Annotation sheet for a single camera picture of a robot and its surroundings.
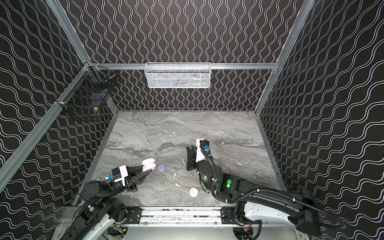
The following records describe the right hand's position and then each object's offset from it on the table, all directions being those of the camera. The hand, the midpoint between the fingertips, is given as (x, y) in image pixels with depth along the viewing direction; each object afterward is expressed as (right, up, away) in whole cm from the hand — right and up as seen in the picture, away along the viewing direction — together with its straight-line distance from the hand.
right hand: (188, 148), depth 67 cm
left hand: (-15, -7, -9) cm, 19 cm away
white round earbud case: (+2, -26, +15) cm, 30 cm away
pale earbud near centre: (-4, -11, +27) cm, 29 cm away
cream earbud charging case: (-16, -5, -7) cm, 18 cm away
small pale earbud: (-9, -18, +21) cm, 29 cm away
